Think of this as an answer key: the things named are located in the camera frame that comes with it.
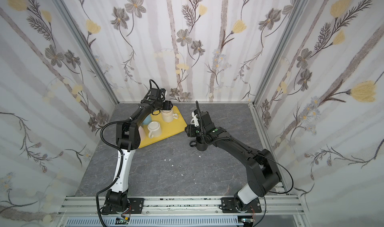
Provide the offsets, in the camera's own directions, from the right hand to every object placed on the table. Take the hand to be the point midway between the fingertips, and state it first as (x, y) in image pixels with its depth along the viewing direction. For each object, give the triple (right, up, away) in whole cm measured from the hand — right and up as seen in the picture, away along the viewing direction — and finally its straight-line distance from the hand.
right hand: (186, 124), depth 83 cm
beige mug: (-14, +5, +21) cm, 25 cm away
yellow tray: (-15, -4, +24) cm, 28 cm away
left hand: (-15, +16, +24) cm, 33 cm away
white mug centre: (-21, -4, +13) cm, 25 cm away
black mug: (+8, -13, +9) cm, 18 cm away
